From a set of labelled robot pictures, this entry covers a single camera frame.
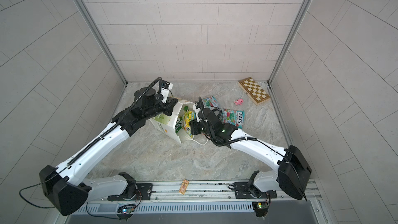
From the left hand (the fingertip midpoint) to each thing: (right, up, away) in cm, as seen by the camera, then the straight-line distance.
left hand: (180, 98), depth 72 cm
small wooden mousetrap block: (+1, -42, +1) cm, 42 cm away
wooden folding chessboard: (+47, +3, +36) cm, 60 cm away
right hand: (+3, -13, +4) cm, 14 cm away
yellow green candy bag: (+3, -9, +4) cm, 10 cm away
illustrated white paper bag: (-4, -13, +2) cm, 14 cm away
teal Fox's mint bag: (+30, -12, +23) cm, 40 cm away
